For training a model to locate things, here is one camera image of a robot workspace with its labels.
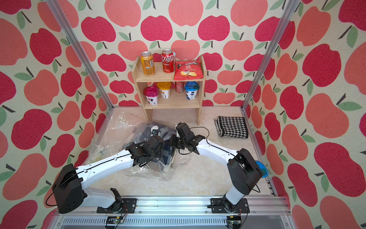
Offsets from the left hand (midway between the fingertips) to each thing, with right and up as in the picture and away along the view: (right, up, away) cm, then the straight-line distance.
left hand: (161, 151), depth 83 cm
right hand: (+4, +4, +1) cm, 5 cm away
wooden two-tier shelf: (+9, +32, +15) cm, 37 cm away
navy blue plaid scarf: (-12, +11, +8) cm, 18 cm away
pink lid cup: (-7, +35, +3) cm, 36 cm away
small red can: (+11, +41, +14) cm, 45 cm away
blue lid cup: (+18, +39, +8) cm, 44 cm away
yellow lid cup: (+1, +39, +10) cm, 40 cm away
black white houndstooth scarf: (+48, +13, +19) cm, 53 cm away
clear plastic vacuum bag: (-32, +11, +21) cm, 40 cm away
